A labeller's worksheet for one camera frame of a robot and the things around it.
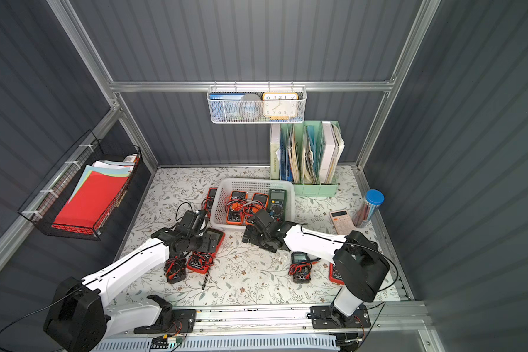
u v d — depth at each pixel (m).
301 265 0.81
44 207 0.61
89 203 0.66
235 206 0.99
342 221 0.97
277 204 0.99
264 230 0.67
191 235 0.68
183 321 0.73
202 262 0.84
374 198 0.83
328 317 0.74
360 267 0.45
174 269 0.81
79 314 0.40
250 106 0.90
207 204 0.99
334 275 0.81
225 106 0.93
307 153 0.95
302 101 0.84
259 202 0.99
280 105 0.89
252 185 1.12
